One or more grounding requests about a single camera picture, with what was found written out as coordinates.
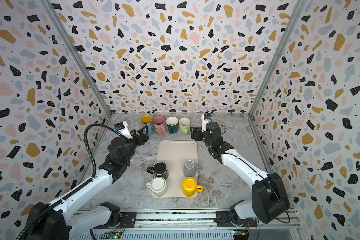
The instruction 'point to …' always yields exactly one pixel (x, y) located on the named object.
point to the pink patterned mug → (160, 124)
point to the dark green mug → (172, 123)
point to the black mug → (160, 169)
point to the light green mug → (184, 125)
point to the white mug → (158, 185)
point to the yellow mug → (190, 187)
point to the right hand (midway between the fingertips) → (193, 125)
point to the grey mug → (190, 168)
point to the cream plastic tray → (175, 153)
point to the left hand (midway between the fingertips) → (141, 126)
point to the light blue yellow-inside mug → (146, 120)
